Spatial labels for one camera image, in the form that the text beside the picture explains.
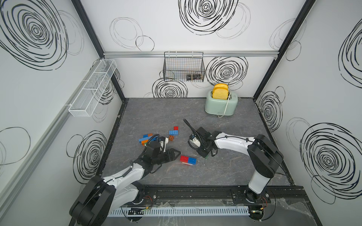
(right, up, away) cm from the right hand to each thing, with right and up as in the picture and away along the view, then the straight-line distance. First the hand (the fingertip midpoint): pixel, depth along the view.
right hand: (201, 151), depth 90 cm
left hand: (-15, 0, -8) cm, 17 cm away
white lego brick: (-9, -5, -7) cm, 13 cm away
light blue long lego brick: (-19, +11, +7) cm, 23 cm away
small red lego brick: (-17, +14, +11) cm, 24 cm away
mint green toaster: (+13, +29, +11) cm, 34 cm away
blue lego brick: (-7, -3, -9) cm, 12 cm away
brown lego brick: (-20, +8, +4) cm, 22 cm away
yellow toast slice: (+14, +40, +6) cm, 43 cm away
